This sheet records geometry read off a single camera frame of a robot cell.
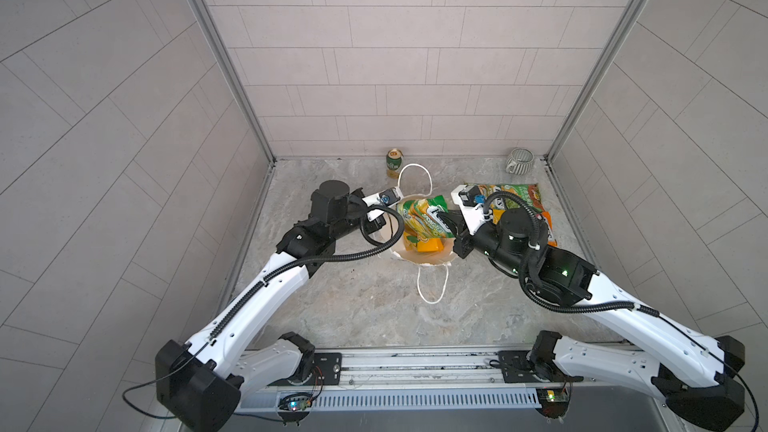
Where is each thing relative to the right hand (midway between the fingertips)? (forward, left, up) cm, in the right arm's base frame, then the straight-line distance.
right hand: (439, 215), depth 62 cm
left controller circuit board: (-27, +34, -29) cm, 52 cm away
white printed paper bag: (+37, +1, -31) cm, 49 cm away
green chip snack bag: (+27, -38, -29) cm, 55 cm away
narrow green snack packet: (+1, +4, -1) cm, 4 cm away
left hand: (+9, +9, -3) cm, 13 cm away
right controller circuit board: (-30, -25, -34) cm, 52 cm away
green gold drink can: (+39, +8, -22) cm, 46 cm away
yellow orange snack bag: (+5, +2, -22) cm, 23 cm away
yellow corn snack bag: (+20, -25, -31) cm, 44 cm away
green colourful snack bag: (+28, -24, -27) cm, 46 cm away
